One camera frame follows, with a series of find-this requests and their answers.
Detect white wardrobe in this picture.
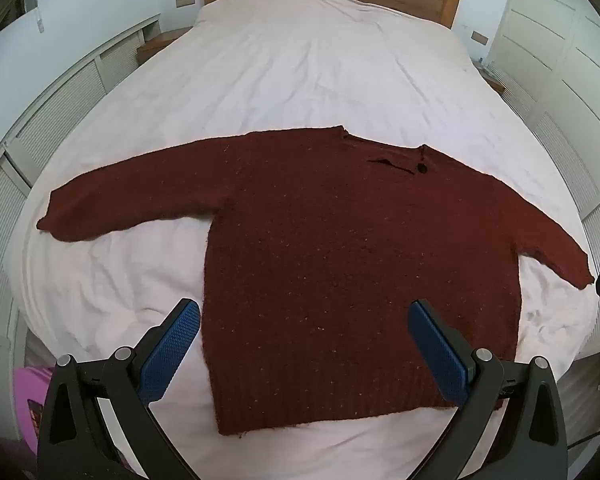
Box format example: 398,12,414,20
487,0,600,281

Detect white louvered cabinet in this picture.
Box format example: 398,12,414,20
0,14,162,441

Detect pink box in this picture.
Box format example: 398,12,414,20
12,366,57,457

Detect wooden nightstand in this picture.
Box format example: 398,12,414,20
136,27,193,64
480,72,507,94

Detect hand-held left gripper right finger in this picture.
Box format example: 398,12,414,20
407,298,569,480

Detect dark red knit sweater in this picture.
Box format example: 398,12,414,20
36,124,596,437

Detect black cable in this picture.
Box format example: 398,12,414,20
566,428,600,449

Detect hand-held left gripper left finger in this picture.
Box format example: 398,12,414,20
37,298,201,480

